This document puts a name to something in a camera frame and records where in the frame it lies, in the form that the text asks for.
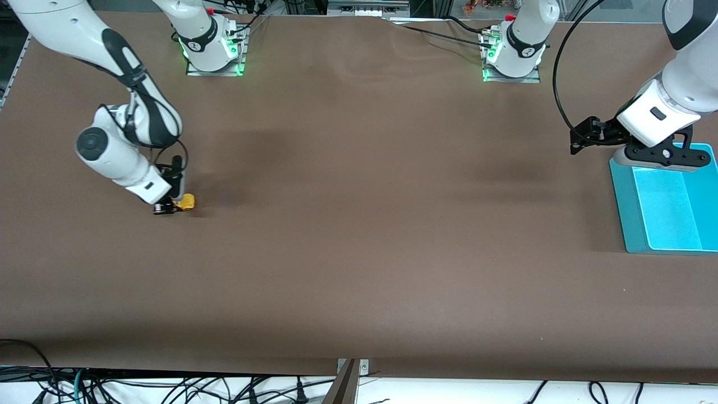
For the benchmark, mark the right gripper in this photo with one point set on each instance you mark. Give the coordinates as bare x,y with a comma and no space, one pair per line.
175,183

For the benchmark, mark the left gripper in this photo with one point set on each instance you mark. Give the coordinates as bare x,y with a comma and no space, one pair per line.
604,133

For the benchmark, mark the yellow beetle toy car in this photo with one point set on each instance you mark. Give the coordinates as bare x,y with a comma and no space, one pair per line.
187,202

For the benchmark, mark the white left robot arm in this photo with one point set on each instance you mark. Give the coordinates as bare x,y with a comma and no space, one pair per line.
526,35

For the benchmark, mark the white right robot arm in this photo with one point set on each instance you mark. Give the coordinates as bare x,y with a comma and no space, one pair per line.
129,163

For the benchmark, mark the teal plastic bin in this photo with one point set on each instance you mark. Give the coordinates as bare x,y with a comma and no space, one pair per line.
673,213

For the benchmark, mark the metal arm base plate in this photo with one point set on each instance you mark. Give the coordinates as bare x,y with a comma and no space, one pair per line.
216,70
510,79

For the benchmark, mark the metal table edge bracket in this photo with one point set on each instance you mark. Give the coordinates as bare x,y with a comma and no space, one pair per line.
350,381

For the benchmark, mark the aluminium frame rail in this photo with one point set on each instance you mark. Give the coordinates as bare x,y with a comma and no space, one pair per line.
367,8

